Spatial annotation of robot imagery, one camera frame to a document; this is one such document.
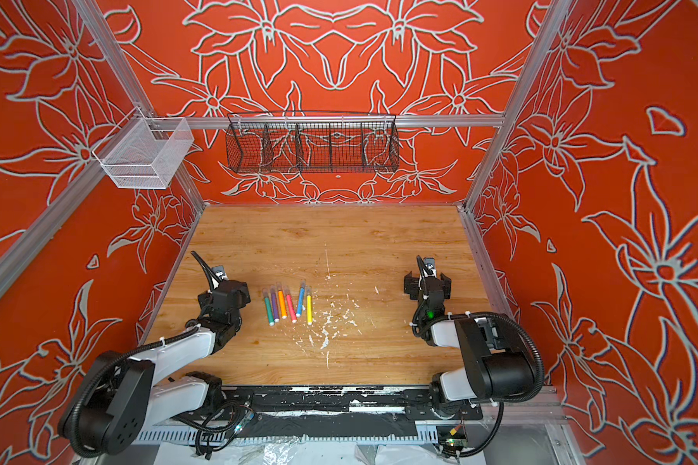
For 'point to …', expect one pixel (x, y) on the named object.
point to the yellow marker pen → (309, 304)
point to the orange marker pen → (282, 300)
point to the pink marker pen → (291, 305)
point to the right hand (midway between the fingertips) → (424, 270)
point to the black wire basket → (312, 142)
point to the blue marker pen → (301, 298)
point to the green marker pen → (269, 311)
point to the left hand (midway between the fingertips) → (223, 286)
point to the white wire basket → (142, 152)
